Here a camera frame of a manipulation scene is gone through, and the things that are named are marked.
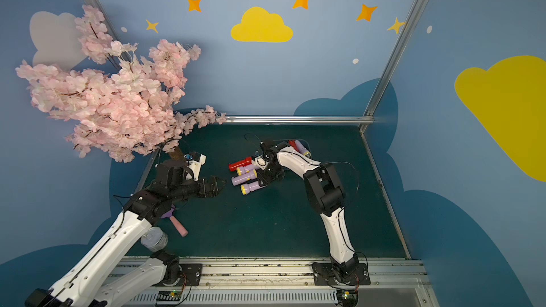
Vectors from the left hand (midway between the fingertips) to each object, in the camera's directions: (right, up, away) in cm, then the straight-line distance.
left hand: (218, 178), depth 75 cm
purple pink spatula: (-16, -22, +7) cm, 28 cm away
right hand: (+17, -4, +22) cm, 28 cm away
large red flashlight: (+30, +13, +32) cm, 46 cm away
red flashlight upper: (+3, +3, +29) cm, 29 cm away
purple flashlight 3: (+8, -7, +18) cm, 21 cm away
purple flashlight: (+8, 0, +26) cm, 27 cm away
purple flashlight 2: (+5, -4, +23) cm, 24 cm away
